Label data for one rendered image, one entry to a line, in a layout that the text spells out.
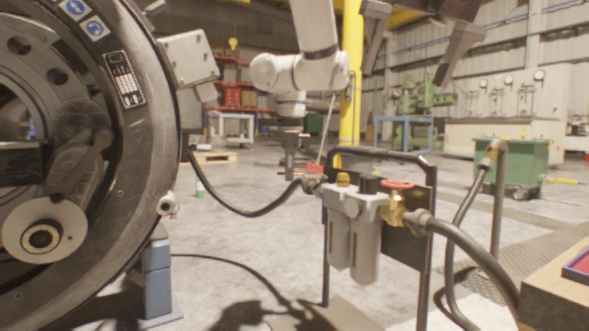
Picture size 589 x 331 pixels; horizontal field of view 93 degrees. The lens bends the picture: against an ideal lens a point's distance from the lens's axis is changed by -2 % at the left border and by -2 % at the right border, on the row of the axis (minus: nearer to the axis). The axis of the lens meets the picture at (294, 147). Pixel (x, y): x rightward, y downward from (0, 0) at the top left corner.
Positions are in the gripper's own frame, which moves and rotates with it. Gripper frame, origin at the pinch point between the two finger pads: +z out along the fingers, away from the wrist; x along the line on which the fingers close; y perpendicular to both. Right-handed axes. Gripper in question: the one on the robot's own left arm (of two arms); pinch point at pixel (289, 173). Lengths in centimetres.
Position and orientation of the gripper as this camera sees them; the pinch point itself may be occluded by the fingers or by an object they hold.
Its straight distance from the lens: 87.7
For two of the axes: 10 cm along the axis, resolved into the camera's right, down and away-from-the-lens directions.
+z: -0.2, 10.0, 0.7
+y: 10.0, 0.2, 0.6
